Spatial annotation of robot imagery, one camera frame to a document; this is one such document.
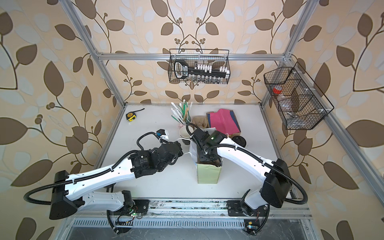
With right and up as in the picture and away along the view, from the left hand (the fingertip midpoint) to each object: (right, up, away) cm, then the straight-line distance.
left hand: (181, 143), depth 72 cm
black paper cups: (0, +2, +19) cm, 19 cm away
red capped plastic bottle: (+55, +29, +15) cm, 64 cm away
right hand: (+12, -8, +6) cm, 16 cm away
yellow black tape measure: (-43, +14, +38) cm, 59 cm away
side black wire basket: (+59, +20, +1) cm, 62 cm away
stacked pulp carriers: (+10, +10, +35) cm, 38 cm away
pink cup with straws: (-3, +15, +23) cm, 27 cm away
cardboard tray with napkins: (+27, +11, +29) cm, 41 cm away
